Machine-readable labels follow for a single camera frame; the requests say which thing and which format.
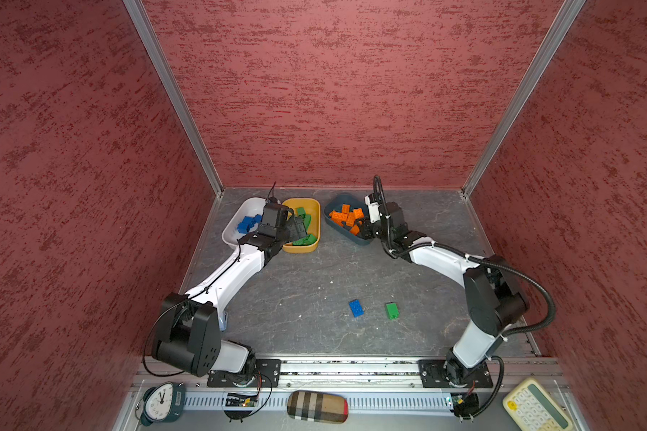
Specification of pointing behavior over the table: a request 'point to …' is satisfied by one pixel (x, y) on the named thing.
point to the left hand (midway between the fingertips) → (291, 231)
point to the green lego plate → (307, 241)
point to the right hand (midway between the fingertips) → (357, 224)
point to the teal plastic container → (335, 202)
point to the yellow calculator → (534, 409)
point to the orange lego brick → (338, 217)
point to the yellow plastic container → (312, 207)
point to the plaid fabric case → (317, 407)
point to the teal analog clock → (164, 402)
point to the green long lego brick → (306, 221)
